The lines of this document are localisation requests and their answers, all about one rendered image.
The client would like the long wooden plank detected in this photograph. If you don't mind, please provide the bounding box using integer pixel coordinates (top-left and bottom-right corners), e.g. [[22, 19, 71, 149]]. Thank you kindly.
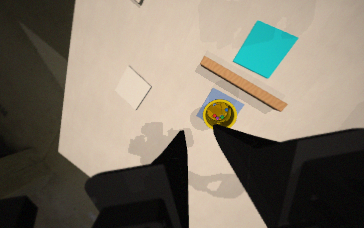
[[200, 56, 288, 112]]

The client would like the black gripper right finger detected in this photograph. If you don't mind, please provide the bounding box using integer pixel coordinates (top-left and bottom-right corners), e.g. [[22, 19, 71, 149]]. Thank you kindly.
[[213, 124, 364, 228]]

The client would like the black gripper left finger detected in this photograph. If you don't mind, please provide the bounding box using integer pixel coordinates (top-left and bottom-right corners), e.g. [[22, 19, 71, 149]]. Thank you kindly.
[[85, 130, 189, 228]]

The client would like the yellow cup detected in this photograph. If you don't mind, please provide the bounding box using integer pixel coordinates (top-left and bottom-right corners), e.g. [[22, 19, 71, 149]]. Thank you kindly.
[[203, 99, 237, 129]]

